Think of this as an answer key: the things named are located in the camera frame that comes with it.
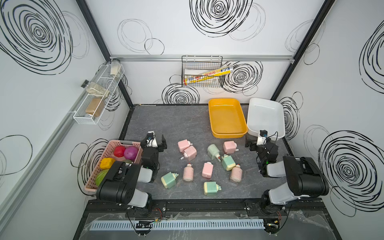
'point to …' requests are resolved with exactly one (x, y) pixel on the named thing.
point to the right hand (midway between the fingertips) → (256, 135)
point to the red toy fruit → (119, 151)
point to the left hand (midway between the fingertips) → (153, 135)
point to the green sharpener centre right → (228, 162)
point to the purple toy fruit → (131, 152)
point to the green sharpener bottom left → (169, 180)
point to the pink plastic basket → (109, 152)
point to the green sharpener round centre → (213, 152)
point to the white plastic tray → (266, 114)
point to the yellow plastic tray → (227, 119)
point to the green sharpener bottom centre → (210, 188)
